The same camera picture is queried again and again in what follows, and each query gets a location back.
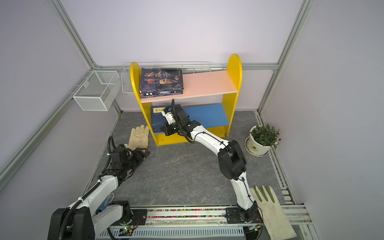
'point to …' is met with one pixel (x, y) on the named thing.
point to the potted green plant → (261, 139)
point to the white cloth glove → (278, 225)
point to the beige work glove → (139, 137)
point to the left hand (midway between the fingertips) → (146, 153)
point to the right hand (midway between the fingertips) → (161, 129)
